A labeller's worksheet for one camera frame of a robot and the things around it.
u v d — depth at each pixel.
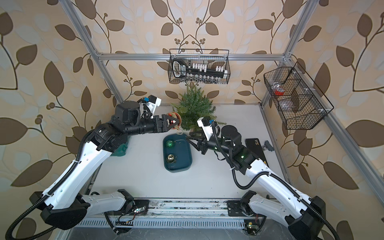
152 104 0.56
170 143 0.94
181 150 0.95
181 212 0.74
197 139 0.57
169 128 0.55
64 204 0.38
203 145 0.56
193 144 0.61
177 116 0.60
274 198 0.45
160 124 0.53
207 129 0.57
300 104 0.74
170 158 0.87
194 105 0.74
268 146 0.96
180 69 0.85
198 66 0.83
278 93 0.82
